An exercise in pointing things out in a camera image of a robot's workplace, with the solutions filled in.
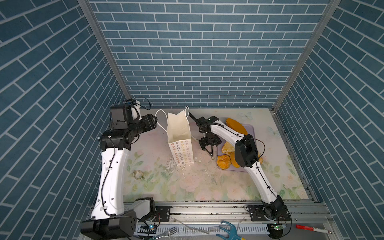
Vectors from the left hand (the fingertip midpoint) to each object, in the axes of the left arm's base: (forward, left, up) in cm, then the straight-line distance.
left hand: (152, 118), depth 69 cm
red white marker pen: (-42, -76, -32) cm, 92 cm away
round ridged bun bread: (-8, -37, -30) cm, 48 cm away
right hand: (+5, -29, -33) cm, 44 cm away
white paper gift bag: (+11, -9, -30) cm, 34 cm away
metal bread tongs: (-1, -31, -32) cm, 44 cm away
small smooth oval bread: (-17, -38, -10) cm, 42 cm away
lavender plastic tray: (+19, -60, -32) cm, 71 cm away
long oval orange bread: (+19, -50, -30) cm, 61 cm away
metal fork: (-41, -9, -34) cm, 54 cm away
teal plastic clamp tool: (-42, -37, -32) cm, 65 cm away
